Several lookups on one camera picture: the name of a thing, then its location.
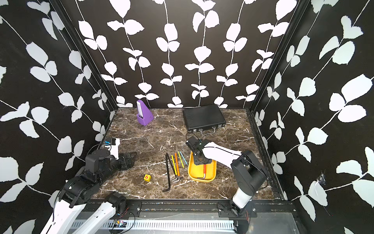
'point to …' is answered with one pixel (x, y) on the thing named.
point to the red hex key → (204, 172)
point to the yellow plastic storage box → (196, 171)
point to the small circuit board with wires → (119, 224)
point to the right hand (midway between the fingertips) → (200, 158)
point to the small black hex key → (171, 164)
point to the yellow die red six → (147, 177)
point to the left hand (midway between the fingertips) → (131, 151)
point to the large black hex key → (169, 183)
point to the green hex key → (180, 159)
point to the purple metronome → (144, 116)
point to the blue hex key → (183, 158)
